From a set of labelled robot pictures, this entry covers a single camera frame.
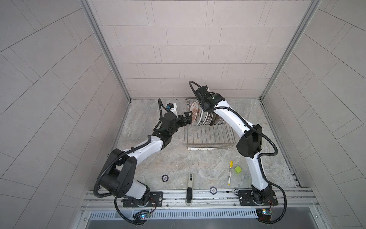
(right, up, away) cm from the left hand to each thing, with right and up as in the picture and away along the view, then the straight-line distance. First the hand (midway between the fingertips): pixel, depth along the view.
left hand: (191, 112), depth 83 cm
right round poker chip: (+12, -41, -9) cm, 43 cm away
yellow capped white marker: (+24, -32, -1) cm, 39 cm away
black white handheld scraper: (-1, -39, -12) cm, 41 cm away
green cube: (+27, -33, -3) cm, 42 cm away
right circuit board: (+35, -49, -15) cm, 62 cm away
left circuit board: (-23, -47, -18) cm, 55 cm away
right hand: (+13, +5, +9) cm, 17 cm away
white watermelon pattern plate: (+10, -4, +6) cm, 12 cm away
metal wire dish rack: (+20, -17, +11) cm, 28 cm away
